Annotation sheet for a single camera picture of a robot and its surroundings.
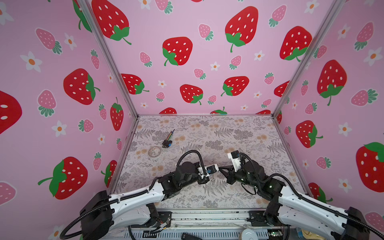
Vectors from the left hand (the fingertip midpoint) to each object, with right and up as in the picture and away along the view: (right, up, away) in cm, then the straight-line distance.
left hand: (212, 164), depth 73 cm
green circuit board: (+30, -33, -2) cm, 45 cm away
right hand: (+3, -2, 0) cm, 4 cm away
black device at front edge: (-13, -32, -5) cm, 35 cm away
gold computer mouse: (+43, -31, -7) cm, 54 cm away
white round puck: (+16, -30, -7) cm, 35 cm away
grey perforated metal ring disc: (-37, +2, +28) cm, 46 cm away
